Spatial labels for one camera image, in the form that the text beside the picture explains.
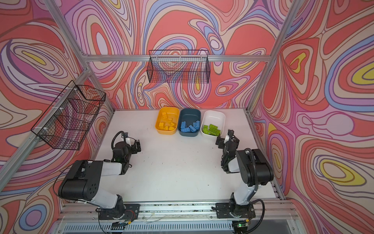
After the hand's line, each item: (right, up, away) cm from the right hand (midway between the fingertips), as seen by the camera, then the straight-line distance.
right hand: (227, 137), depth 95 cm
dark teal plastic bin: (-24, +15, +24) cm, 37 cm away
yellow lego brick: (-45, +15, +19) cm, 51 cm away
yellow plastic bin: (-43, +11, +15) cm, 47 cm away
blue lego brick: (-29, +6, +7) cm, 30 cm away
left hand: (-62, -2, -1) cm, 62 cm away
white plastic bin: (-3, +13, +18) cm, 22 cm away
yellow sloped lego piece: (-45, +7, +10) cm, 47 cm away
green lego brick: (-9, +5, +7) cm, 12 cm away
